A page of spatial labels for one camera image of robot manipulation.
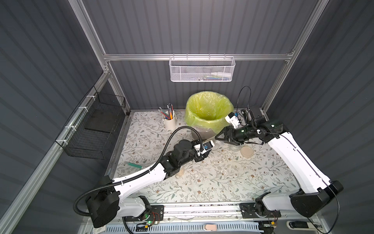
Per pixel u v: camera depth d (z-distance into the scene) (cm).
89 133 72
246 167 89
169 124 105
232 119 65
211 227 67
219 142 66
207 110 99
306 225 67
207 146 60
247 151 96
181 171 83
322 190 39
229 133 60
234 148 94
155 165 53
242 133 58
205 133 91
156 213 72
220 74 93
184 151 56
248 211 73
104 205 40
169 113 104
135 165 91
